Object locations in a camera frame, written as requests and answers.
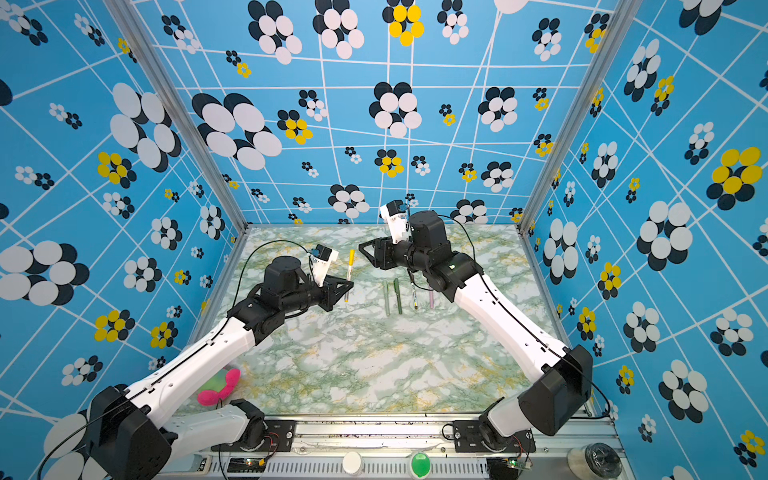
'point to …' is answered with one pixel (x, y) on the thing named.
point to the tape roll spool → (596, 461)
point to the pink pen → (431, 295)
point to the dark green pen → (396, 286)
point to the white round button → (352, 463)
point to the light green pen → (387, 297)
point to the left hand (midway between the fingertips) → (353, 282)
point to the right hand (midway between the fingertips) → (368, 246)
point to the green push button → (420, 464)
